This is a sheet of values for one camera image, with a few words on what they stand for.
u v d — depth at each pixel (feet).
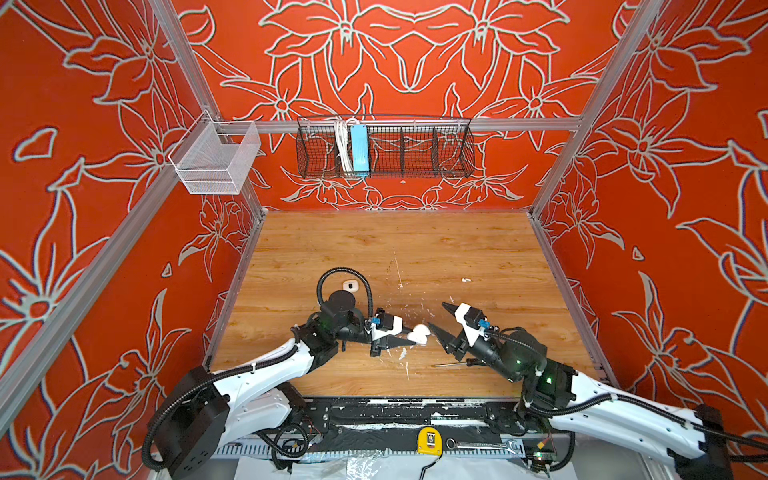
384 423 2.39
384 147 3.20
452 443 2.29
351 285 3.13
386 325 1.87
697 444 1.44
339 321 1.97
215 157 3.06
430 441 2.24
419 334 2.16
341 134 2.87
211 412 1.31
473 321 1.75
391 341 2.08
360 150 2.94
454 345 1.93
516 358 1.63
